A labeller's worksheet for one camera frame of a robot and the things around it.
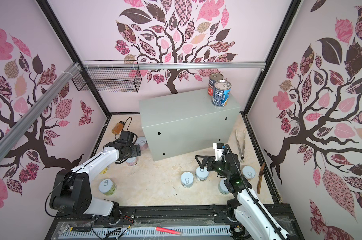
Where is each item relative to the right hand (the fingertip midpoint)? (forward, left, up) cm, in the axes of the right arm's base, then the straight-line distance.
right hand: (201, 156), depth 77 cm
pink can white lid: (+2, +40, -10) cm, 42 cm away
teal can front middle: (-8, +8, -11) cm, 16 cm away
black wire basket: (+72, +71, +2) cm, 101 cm away
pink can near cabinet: (+17, +37, -11) cm, 42 cm away
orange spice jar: (+32, +59, -15) cm, 69 cm away
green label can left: (-11, +51, -12) cm, 54 cm away
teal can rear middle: (-5, -1, -12) cm, 13 cm away
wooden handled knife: (-5, -37, -18) cm, 41 cm away
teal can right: (-13, -11, -11) cm, 20 cm away
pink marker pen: (-31, +17, -16) cm, 39 cm away
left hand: (+7, +42, -10) cm, 43 cm away
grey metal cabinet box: (+9, +11, +16) cm, 21 cm away
